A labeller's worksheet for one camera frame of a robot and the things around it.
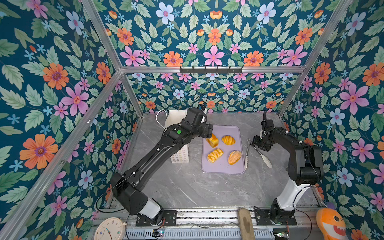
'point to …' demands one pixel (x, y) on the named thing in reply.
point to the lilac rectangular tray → (223, 166)
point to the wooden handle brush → (246, 225)
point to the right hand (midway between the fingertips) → (260, 144)
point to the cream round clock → (110, 228)
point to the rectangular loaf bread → (213, 141)
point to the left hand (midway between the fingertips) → (208, 125)
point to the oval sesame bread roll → (234, 157)
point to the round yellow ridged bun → (228, 140)
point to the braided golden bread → (214, 155)
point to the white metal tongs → (266, 161)
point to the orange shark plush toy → (331, 225)
